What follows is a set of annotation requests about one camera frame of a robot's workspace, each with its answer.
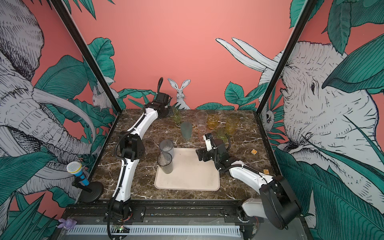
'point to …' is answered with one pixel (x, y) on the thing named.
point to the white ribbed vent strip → (157, 230)
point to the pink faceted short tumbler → (201, 129)
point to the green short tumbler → (221, 132)
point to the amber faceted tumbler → (213, 119)
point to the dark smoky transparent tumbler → (165, 161)
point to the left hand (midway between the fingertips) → (170, 109)
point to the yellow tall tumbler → (231, 128)
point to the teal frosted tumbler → (186, 129)
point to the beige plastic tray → (190, 173)
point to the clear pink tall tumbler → (202, 118)
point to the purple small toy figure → (68, 224)
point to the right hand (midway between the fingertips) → (199, 147)
